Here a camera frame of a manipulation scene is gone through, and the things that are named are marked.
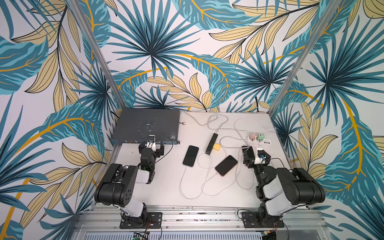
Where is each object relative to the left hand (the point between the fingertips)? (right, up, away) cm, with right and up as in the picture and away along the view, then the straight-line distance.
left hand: (152, 142), depth 92 cm
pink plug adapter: (+64, +4, +6) cm, 65 cm away
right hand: (+56, -4, -6) cm, 56 cm away
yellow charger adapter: (+40, -4, +7) cm, 41 cm away
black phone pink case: (+45, -15, +1) cm, 48 cm away
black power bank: (+37, -1, +6) cm, 37 cm away
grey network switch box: (-18, +10, +16) cm, 26 cm away
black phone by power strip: (+55, -6, -9) cm, 56 cm away
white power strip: (+74, 0, +9) cm, 74 cm away
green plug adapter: (+70, +3, +7) cm, 70 cm away
